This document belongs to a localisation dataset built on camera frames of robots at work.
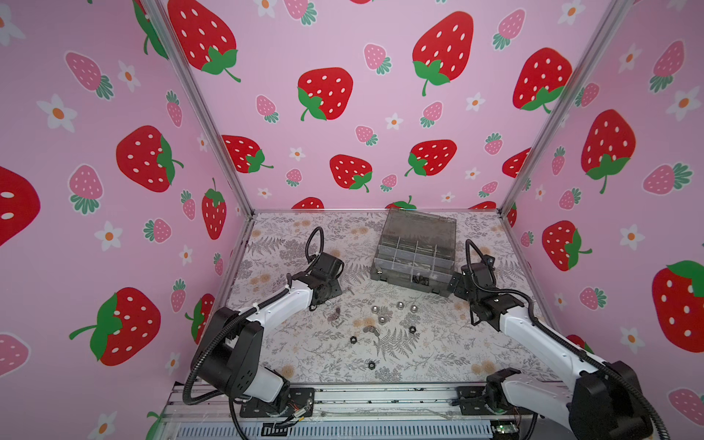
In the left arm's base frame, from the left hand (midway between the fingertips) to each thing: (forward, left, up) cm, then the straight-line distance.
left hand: (334, 289), depth 91 cm
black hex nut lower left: (-15, -7, -6) cm, 17 cm away
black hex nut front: (-23, -13, -6) cm, 26 cm away
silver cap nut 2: (-8, -16, -5) cm, 19 cm away
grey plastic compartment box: (+25, -32, -10) cm, 42 cm away
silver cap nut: (-4, -14, -6) cm, 16 cm away
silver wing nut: (-8, 0, -6) cm, 10 cm away
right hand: (0, -42, +5) cm, 43 cm away
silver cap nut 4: (-4, -27, -6) cm, 28 cm away
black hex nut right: (-12, -26, -6) cm, 29 cm away
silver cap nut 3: (-3, -23, -5) cm, 23 cm away
